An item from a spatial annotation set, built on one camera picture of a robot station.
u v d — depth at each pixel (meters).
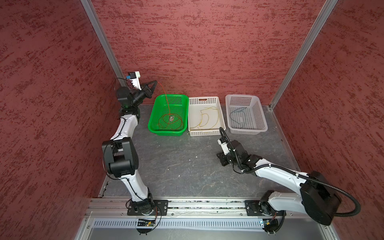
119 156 0.50
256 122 1.08
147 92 0.73
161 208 0.75
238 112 1.17
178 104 1.26
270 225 0.71
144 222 0.73
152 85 0.77
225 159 0.75
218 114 1.13
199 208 0.76
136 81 0.71
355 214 0.40
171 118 1.13
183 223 0.71
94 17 0.74
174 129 1.06
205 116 1.12
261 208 0.67
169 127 1.06
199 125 1.06
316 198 0.41
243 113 1.17
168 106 1.14
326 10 0.72
